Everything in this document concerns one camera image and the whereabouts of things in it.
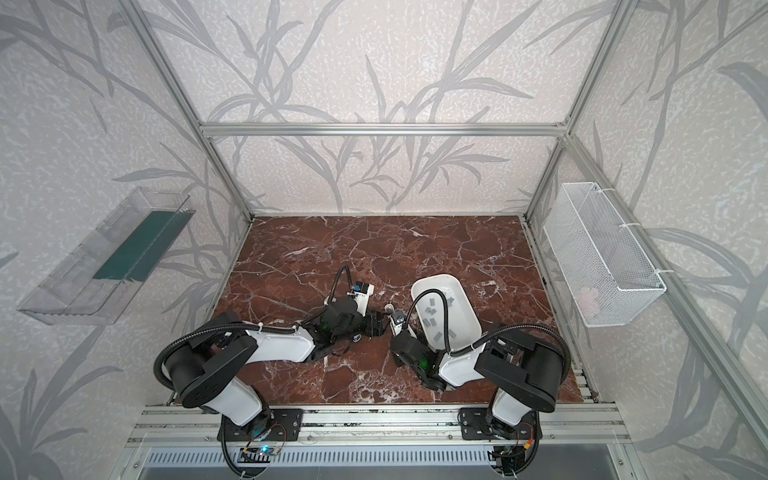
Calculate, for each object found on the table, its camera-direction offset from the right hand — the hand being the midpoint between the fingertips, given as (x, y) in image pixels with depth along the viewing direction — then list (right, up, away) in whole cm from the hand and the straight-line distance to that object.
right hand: (397, 327), depth 90 cm
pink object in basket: (+48, +12, -17) cm, 52 cm away
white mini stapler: (-2, +6, +1) cm, 6 cm away
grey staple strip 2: (+9, +1, 0) cm, 9 cm away
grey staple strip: (+11, +4, +4) cm, 12 cm away
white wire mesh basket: (+44, +20, -29) cm, 56 cm away
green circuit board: (-32, -25, -19) cm, 45 cm away
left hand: (-2, +7, -3) cm, 8 cm away
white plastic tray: (+21, 0, 0) cm, 21 cm away
